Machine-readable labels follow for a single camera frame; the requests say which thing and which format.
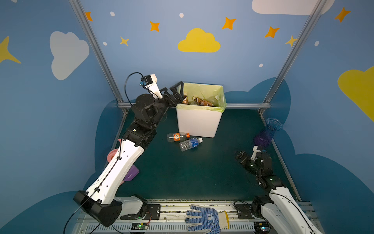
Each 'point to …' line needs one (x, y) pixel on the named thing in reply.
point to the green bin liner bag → (213, 92)
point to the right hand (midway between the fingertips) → (239, 153)
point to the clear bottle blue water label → (191, 143)
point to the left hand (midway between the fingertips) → (176, 84)
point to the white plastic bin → (199, 123)
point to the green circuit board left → (140, 226)
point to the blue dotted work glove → (211, 219)
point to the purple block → (132, 173)
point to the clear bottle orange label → (177, 137)
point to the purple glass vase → (264, 138)
